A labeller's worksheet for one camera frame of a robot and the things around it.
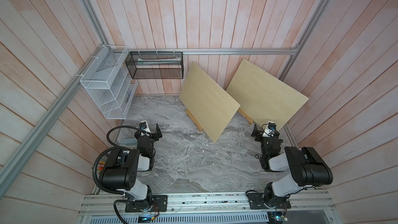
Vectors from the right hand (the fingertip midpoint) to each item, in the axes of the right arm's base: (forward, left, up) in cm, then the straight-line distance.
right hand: (263, 124), depth 90 cm
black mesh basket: (+38, +69, +15) cm, 80 cm away
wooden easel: (+1, +39, -4) cm, 39 cm away
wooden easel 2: (+10, +8, -6) cm, 14 cm away
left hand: (-2, +68, 0) cm, 68 cm away
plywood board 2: (+14, 0, +8) cm, 16 cm away
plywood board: (+6, +32, +10) cm, 34 cm away
